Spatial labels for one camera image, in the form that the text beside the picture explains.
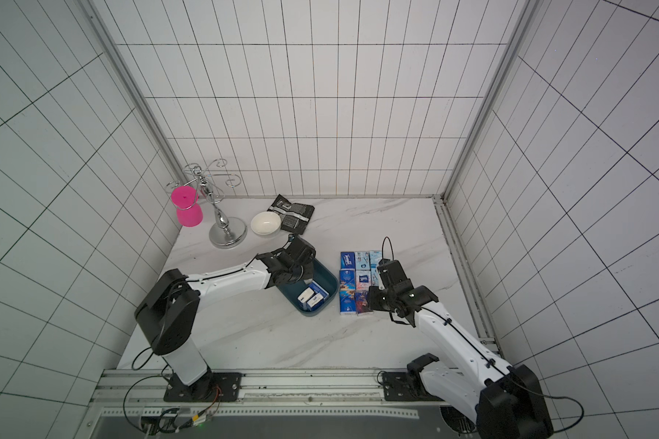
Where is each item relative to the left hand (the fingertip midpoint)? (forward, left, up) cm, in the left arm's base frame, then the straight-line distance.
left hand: (304, 273), depth 90 cm
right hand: (-9, -19, +1) cm, 21 cm away
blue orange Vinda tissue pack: (-1, -15, -3) cm, 15 cm away
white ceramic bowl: (+24, +18, -2) cm, 30 cm away
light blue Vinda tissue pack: (+7, -21, -3) cm, 22 cm away
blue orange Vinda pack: (-9, -15, -3) cm, 17 cm away
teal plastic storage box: (0, -7, -2) cm, 7 cm away
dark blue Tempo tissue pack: (+7, -15, -3) cm, 17 cm away
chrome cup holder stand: (+20, +34, -4) cm, 39 cm away
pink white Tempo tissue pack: (-1, -20, -3) cm, 20 cm away
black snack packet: (+27, +7, -3) cm, 28 cm away
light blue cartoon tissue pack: (+8, -25, -3) cm, 26 cm away
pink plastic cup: (+12, +35, +23) cm, 43 cm away
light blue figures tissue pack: (0, -25, -3) cm, 25 cm away
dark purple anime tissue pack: (-9, -19, -3) cm, 21 cm away
